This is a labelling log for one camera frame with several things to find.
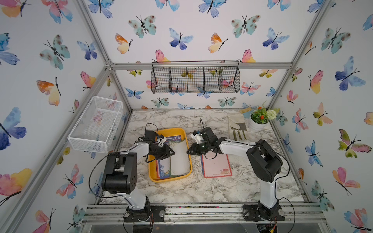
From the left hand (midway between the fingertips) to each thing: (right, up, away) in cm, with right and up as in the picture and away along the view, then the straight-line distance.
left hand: (174, 152), depth 92 cm
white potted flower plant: (+55, +21, +4) cm, 59 cm away
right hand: (+9, +1, -3) cm, 9 cm away
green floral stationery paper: (+3, -6, -1) cm, 7 cm away
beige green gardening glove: (+44, +15, +16) cm, 49 cm away
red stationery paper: (+25, -8, -1) cm, 27 cm away
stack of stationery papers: (-6, -8, -3) cm, 11 cm away
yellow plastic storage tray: (-13, -8, -3) cm, 15 cm away
